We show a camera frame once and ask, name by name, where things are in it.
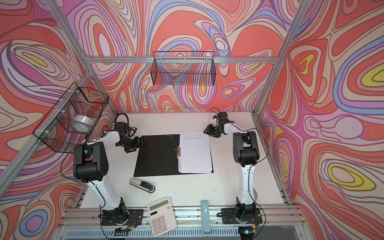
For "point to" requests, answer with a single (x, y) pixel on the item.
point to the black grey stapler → (141, 184)
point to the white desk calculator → (161, 216)
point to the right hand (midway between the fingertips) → (207, 134)
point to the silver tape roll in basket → (84, 119)
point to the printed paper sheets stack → (195, 154)
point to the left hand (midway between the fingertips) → (142, 145)
